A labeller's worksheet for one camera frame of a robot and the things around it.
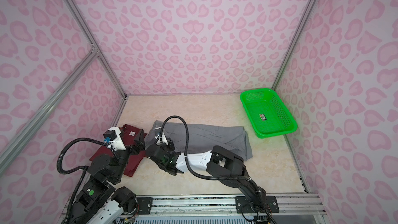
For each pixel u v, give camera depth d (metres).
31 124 0.58
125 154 0.58
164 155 0.64
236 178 0.48
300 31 0.84
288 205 0.75
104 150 0.89
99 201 0.48
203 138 0.94
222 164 0.54
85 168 0.51
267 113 1.07
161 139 0.70
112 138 0.53
